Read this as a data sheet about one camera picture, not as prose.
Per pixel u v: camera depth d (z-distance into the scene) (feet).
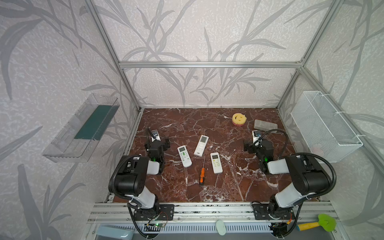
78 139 2.13
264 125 3.53
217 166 2.90
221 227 2.23
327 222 2.27
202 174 2.79
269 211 2.36
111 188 1.43
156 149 2.34
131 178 1.50
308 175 1.55
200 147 3.16
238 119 3.58
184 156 3.05
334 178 1.44
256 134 2.69
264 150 2.41
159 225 2.30
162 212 2.37
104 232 2.22
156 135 2.64
